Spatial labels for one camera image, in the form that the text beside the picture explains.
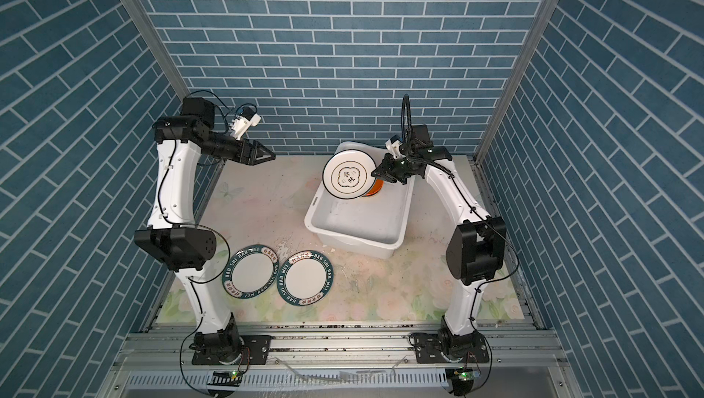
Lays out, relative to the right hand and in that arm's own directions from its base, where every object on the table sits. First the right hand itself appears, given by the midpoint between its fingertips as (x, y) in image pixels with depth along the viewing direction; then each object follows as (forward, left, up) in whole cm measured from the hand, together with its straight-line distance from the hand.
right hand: (370, 171), depth 85 cm
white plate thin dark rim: (0, +7, -2) cm, 7 cm away
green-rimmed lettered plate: (-26, +19, -23) cm, 40 cm away
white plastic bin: (-5, -1, -24) cm, 25 cm away
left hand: (-4, +29, +9) cm, 31 cm away
